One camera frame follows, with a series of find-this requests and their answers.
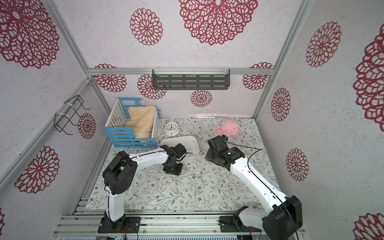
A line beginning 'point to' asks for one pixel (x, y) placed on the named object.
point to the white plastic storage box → (190, 143)
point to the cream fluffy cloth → (142, 119)
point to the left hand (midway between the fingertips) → (176, 173)
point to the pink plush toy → (228, 127)
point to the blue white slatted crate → (122, 136)
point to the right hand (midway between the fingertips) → (213, 157)
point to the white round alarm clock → (171, 128)
